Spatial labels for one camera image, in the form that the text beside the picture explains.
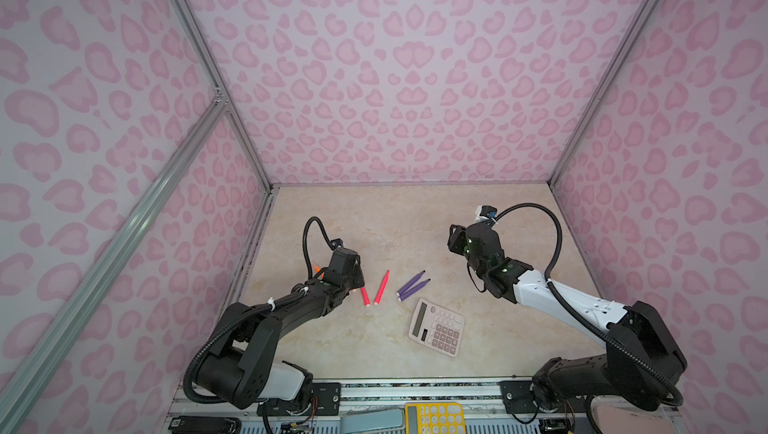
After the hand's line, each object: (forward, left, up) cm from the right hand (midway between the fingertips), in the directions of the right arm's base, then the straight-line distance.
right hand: (455, 226), depth 84 cm
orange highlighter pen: (-17, +35, +5) cm, 39 cm away
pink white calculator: (-23, +5, -17) cm, 29 cm away
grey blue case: (-44, +22, -16) cm, 52 cm away
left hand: (-6, +29, -13) cm, 32 cm away
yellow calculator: (-44, +7, -17) cm, 47 cm away
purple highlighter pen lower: (-11, +12, -19) cm, 25 cm away
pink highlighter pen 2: (-11, +21, -18) cm, 30 cm away
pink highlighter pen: (-14, +26, -18) cm, 34 cm away
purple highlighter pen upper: (-9, +12, -18) cm, 23 cm away
